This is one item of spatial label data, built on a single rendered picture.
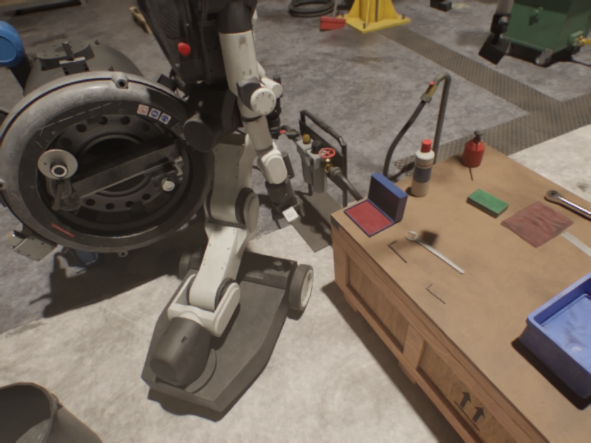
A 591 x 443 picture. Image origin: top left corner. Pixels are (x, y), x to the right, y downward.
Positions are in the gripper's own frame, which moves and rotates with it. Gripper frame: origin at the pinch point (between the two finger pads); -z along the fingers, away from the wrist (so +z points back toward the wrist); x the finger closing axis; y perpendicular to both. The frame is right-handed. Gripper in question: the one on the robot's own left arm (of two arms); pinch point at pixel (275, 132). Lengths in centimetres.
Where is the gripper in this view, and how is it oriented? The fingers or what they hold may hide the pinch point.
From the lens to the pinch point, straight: 188.9
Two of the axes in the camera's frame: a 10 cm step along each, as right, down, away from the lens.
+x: -0.4, -7.0, 7.1
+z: -0.7, -7.1, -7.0
